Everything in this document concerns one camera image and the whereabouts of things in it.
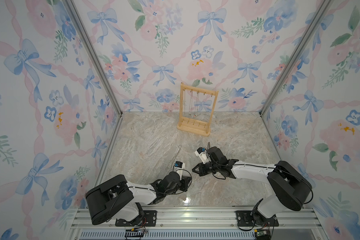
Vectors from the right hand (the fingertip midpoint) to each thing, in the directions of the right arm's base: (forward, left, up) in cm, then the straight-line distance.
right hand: (194, 169), depth 86 cm
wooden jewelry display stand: (+30, -4, +2) cm, 30 cm away
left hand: (-5, +1, -1) cm, 6 cm away
